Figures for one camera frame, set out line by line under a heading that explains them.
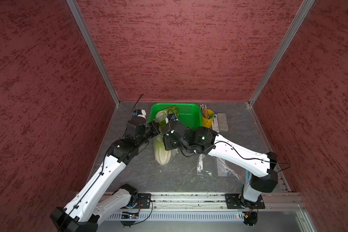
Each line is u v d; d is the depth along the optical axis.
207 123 0.98
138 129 0.50
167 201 0.76
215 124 1.04
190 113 1.11
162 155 0.86
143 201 0.75
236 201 0.74
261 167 0.41
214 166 0.87
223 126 1.03
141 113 0.64
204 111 0.95
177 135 0.45
